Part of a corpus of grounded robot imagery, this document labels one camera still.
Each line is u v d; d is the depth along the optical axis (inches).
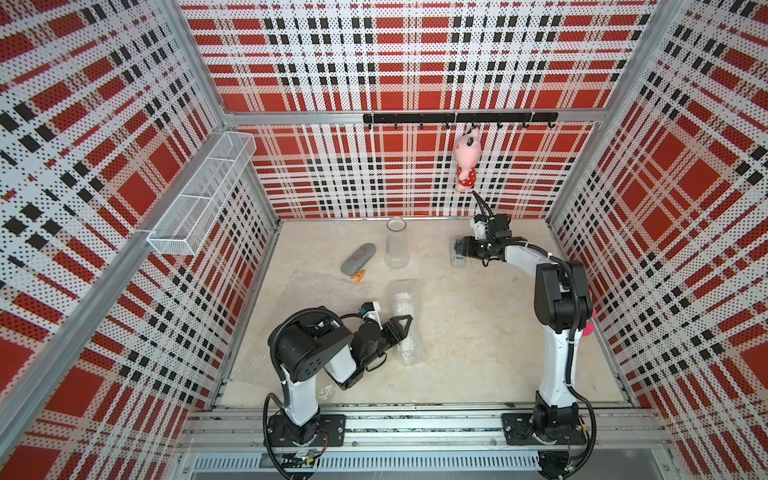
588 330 33.4
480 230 37.8
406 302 35.7
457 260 41.1
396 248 42.1
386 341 31.6
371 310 33.2
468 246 36.7
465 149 35.8
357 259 41.5
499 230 33.4
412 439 28.9
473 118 35.4
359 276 41.0
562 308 22.5
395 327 32.2
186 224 36.9
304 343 19.8
